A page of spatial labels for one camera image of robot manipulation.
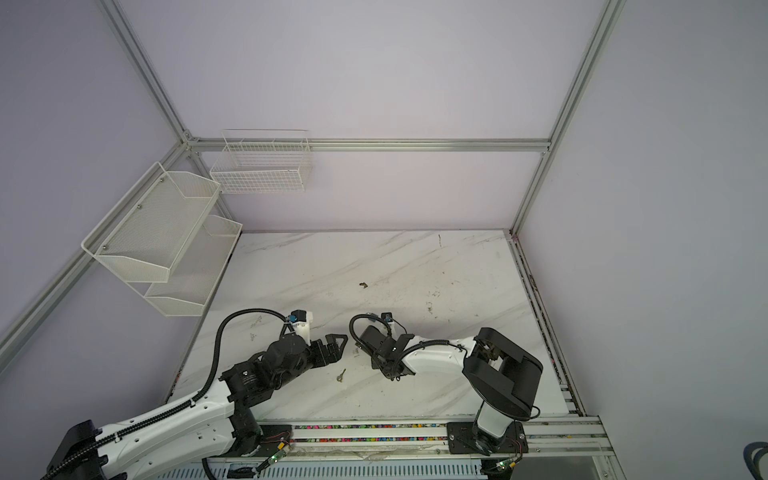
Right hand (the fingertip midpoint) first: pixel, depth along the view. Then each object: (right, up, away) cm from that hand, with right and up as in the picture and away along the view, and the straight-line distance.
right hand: (379, 354), depth 88 cm
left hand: (-11, +6, -10) cm, 16 cm away
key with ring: (-11, -5, -4) cm, 13 cm away
